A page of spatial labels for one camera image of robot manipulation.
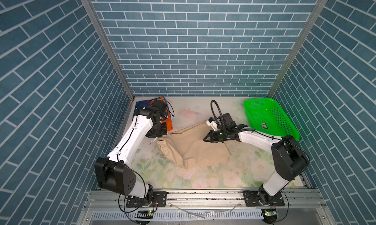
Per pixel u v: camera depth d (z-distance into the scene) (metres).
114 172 0.40
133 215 0.69
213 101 0.76
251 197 0.74
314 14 0.77
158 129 0.64
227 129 0.72
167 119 1.04
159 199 0.74
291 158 0.47
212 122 0.83
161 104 0.62
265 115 1.11
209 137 0.79
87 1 0.71
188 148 0.90
